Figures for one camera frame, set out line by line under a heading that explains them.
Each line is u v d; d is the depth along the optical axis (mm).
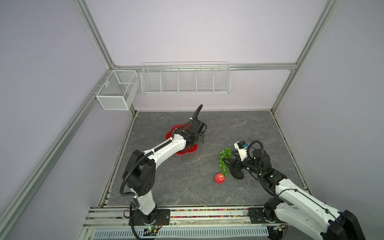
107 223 734
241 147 681
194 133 681
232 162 689
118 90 1012
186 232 708
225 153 912
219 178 824
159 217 733
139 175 462
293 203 514
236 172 849
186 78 990
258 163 589
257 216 723
